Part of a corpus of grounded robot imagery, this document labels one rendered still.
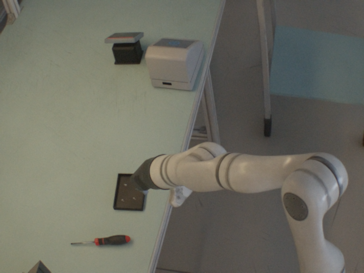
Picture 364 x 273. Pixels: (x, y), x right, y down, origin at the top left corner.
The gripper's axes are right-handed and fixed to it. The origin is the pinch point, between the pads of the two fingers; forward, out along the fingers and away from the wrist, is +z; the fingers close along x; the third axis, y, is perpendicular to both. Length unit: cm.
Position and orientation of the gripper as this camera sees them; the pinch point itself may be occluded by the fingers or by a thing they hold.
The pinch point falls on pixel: (140, 183)
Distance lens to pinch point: 143.6
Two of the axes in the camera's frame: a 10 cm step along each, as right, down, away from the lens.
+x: -6.1, 6.8, -4.1
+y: -6.5, -7.2, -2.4
